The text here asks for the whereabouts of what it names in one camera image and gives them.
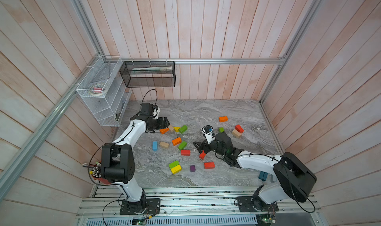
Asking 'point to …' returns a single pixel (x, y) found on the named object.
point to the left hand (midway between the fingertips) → (164, 125)
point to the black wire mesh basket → (149, 74)
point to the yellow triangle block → (176, 129)
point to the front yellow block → (176, 169)
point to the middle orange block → (176, 141)
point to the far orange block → (223, 119)
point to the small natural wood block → (164, 144)
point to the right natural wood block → (235, 133)
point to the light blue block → (155, 145)
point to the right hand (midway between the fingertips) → (198, 138)
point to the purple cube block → (192, 168)
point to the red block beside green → (185, 152)
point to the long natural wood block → (171, 127)
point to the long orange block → (164, 130)
